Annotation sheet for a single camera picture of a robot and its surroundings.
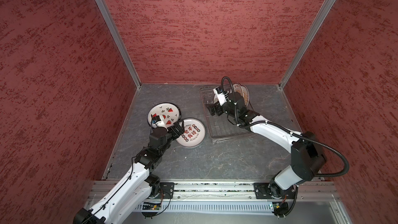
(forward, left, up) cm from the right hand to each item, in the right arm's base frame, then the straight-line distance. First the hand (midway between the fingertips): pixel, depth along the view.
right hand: (211, 103), depth 84 cm
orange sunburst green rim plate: (+12, -23, -7) cm, 27 cm away
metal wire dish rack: (-4, -8, -21) cm, 22 cm away
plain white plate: (+6, +26, -17) cm, 32 cm away
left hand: (-11, +18, -5) cm, 22 cm away
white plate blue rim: (-9, +11, -19) cm, 24 cm away
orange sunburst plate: (+17, -19, -6) cm, 26 cm away
